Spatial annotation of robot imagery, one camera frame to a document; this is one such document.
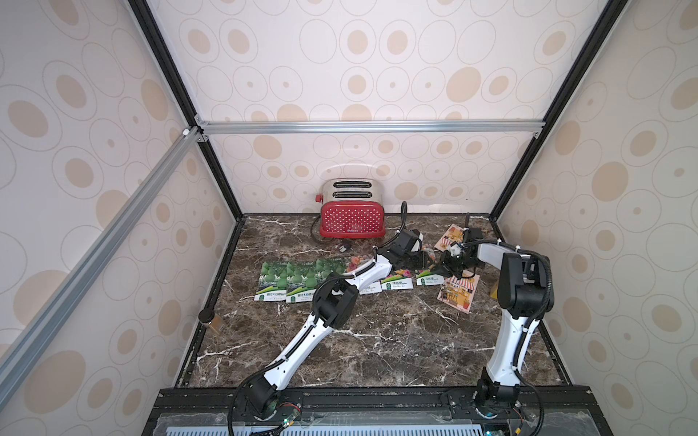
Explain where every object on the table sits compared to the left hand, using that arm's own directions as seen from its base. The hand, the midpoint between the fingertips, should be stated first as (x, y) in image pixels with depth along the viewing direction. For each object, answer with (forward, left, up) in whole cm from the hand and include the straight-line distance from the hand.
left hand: (439, 261), depth 100 cm
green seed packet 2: (-6, +51, -4) cm, 51 cm away
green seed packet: (-7, +61, -3) cm, 61 cm away
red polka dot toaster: (+15, +33, +12) cm, 38 cm away
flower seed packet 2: (-6, +14, -3) cm, 16 cm away
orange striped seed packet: (+16, -10, -3) cm, 19 cm away
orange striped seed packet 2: (-11, -6, -4) cm, 13 cm away
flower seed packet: (+3, +31, -5) cm, 31 cm away
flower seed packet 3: (-5, +5, -3) cm, 8 cm away
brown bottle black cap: (-25, +74, +6) cm, 78 cm away
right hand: (-1, -2, -3) cm, 4 cm away
